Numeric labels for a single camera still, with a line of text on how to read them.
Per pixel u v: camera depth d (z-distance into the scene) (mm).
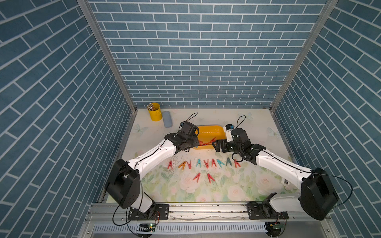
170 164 908
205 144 987
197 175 858
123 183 421
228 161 913
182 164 896
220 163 912
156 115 1066
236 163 910
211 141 957
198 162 905
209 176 853
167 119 1146
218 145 753
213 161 912
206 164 909
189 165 897
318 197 421
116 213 768
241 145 641
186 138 629
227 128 756
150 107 990
